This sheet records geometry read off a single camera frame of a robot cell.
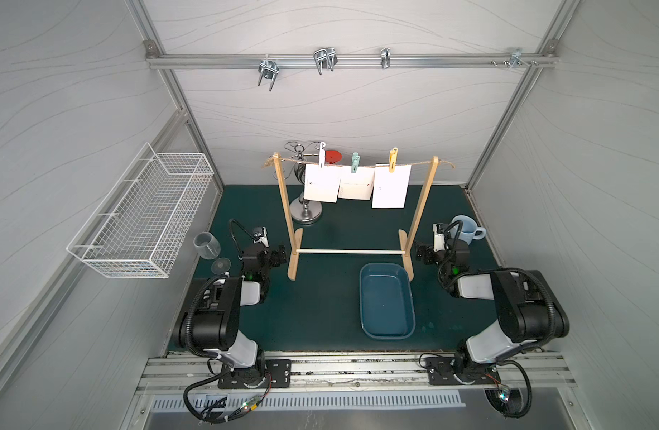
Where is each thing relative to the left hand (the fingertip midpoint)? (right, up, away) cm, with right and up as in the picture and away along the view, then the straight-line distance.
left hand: (265, 243), depth 94 cm
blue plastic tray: (+42, -19, -8) cm, 47 cm away
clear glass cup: (-17, 0, -8) cm, 19 cm away
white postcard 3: (+21, +19, -21) cm, 36 cm away
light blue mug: (+76, +5, +6) cm, 77 cm away
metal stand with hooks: (+11, +12, +17) cm, 24 cm away
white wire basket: (-26, +8, -25) cm, 37 cm away
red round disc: (+24, +31, -3) cm, 39 cm away
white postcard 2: (+31, +19, -21) cm, 42 cm away
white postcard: (+40, +18, -23) cm, 49 cm away
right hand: (+60, +2, +1) cm, 60 cm away
